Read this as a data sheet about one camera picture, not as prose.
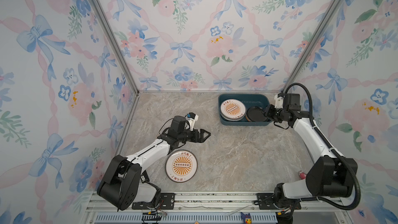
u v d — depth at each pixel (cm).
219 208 73
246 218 68
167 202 74
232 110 106
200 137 75
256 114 103
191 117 77
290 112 62
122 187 43
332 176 42
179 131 67
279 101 77
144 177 78
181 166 85
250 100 116
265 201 73
